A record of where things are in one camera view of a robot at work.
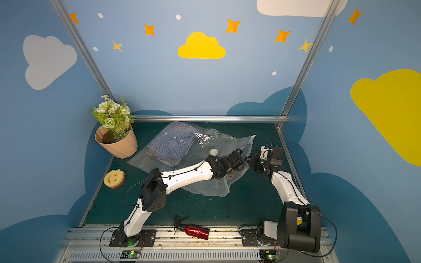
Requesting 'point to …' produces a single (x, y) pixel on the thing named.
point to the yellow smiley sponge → (114, 178)
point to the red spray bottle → (189, 229)
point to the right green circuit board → (268, 255)
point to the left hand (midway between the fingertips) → (233, 167)
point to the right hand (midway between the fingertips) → (248, 157)
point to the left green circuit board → (130, 254)
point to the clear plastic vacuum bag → (206, 143)
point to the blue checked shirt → (171, 147)
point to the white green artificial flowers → (115, 117)
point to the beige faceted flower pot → (124, 148)
